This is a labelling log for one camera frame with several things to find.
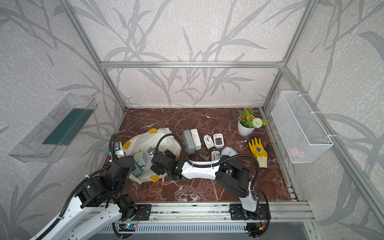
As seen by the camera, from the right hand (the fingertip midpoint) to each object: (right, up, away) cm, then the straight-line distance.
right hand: (158, 157), depth 83 cm
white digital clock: (+21, +9, +11) cm, 25 cm away
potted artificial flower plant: (+54, +19, +14) cm, 59 cm away
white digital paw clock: (+35, +7, +14) cm, 39 cm away
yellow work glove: (+61, 0, +11) cm, 62 cm away
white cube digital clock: (+33, -1, +8) cm, 34 cm away
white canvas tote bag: (-7, +8, +11) cm, 15 cm away
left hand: (-11, +4, -12) cm, 17 cm away
